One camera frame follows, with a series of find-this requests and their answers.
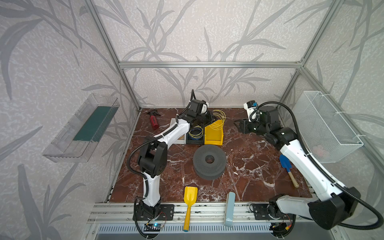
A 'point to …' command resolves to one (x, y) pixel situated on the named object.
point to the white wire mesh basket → (327, 135)
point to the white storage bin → (182, 139)
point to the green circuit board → (155, 227)
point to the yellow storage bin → (214, 133)
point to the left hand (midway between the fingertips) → (220, 114)
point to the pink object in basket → (318, 150)
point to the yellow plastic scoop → (190, 197)
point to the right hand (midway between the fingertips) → (238, 116)
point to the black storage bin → (201, 141)
